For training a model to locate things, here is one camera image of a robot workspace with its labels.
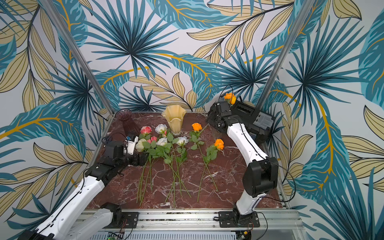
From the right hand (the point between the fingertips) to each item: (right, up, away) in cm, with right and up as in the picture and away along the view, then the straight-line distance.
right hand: (212, 120), depth 87 cm
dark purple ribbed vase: (-52, -3, +6) cm, 53 cm away
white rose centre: (-30, -14, +8) cm, 34 cm away
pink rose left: (-44, -8, +17) cm, 48 cm away
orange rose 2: (+1, -21, +10) cm, 23 cm away
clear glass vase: (+6, -10, +16) cm, 19 cm away
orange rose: (-10, -11, +16) cm, 22 cm away
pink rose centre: (-38, -14, +11) cm, 42 cm away
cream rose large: (-42, -16, +6) cm, 46 cm away
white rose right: (-19, -23, +8) cm, 31 cm away
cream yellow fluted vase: (-23, +4, +9) cm, 25 cm away
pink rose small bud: (-30, -8, +15) cm, 35 cm away
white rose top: (-32, -5, +15) cm, 36 cm away
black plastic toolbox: (+29, -2, +4) cm, 30 cm away
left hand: (-39, -18, -8) cm, 44 cm away
